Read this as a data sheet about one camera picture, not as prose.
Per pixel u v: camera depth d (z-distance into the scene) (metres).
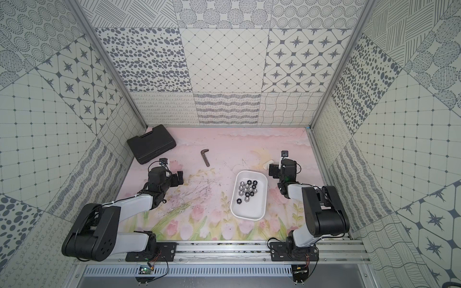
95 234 0.43
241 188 0.93
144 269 0.72
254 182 0.94
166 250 0.74
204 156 1.05
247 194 0.90
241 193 0.90
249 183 0.94
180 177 0.86
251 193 0.90
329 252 0.77
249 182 0.95
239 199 0.88
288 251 0.67
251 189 0.93
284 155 0.83
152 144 1.04
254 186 0.93
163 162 0.82
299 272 0.73
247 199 0.88
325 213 0.46
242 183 0.93
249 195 0.90
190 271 0.70
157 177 0.70
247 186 0.93
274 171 0.86
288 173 0.74
